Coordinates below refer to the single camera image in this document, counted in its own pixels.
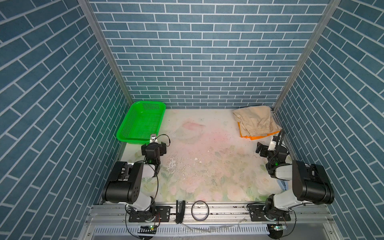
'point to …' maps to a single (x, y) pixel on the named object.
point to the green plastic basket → (143, 119)
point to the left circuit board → (149, 229)
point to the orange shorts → (254, 137)
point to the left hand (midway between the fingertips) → (154, 142)
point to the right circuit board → (276, 231)
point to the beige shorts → (256, 120)
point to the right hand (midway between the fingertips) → (265, 142)
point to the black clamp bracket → (180, 211)
